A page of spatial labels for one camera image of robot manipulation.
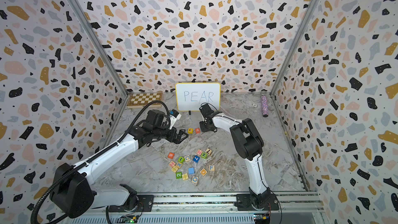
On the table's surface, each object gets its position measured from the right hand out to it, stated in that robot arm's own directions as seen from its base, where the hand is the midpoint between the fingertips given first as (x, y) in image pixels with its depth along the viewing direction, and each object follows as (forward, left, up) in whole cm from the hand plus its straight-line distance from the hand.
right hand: (205, 127), depth 102 cm
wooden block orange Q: (-28, 0, 0) cm, 28 cm away
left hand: (-14, +10, +17) cm, 24 cm away
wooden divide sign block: (-27, +15, +1) cm, 31 cm away
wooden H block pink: (-25, +17, +1) cm, 30 cm away
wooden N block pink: (-17, +3, +1) cm, 17 cm away
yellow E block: (-4, +9, +2) cm, 10 cm away
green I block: (-22, +12, +1) cm, 25 cm away
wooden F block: (-26, -5, +1) cm, 27 cm away
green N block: (-19, 0, +1) cm, 19 cm away
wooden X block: (-25, +13, +1) cm, 28 cm away
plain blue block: (-28, +6, 0) cm, 28 cm away
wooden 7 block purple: (-16, -3, 0) cm, 17 cm away
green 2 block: (-31, +12, +1) cm, 33 cm away
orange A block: (-3, +5, 0) cm, 6 cm away
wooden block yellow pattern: (-31, +9, 0) cm, 32 cm away
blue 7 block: (-21, +4, 0) cm, 22 cm away
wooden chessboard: (+20, +49, +4) cm, 53 cm away
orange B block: (-20, +19, 0) cm, 27 cm away
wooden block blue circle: (-32, +4, 0) cm, 32 cm away
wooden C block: (-21, +9, 0) cm, 23 cm away
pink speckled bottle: (+22, -42, +2) cm, 48 cm away
